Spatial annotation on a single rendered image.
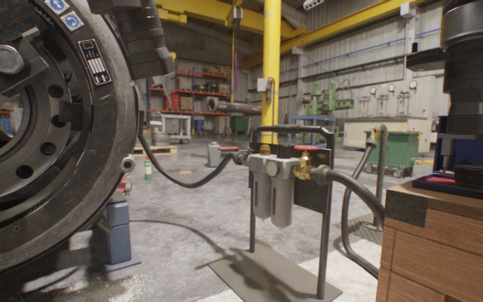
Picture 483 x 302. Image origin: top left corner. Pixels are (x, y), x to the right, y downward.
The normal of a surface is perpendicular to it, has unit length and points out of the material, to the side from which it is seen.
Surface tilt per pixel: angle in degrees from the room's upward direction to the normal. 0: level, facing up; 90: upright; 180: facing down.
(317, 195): 90
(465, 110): 70
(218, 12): 90
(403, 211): 90
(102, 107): 90
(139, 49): 122
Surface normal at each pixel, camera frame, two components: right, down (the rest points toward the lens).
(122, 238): 0.59, 0.09
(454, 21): -0.99, -0.01
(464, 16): -0.92, 0.02
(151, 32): 0.74, 0.21
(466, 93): -0.79, 0.24
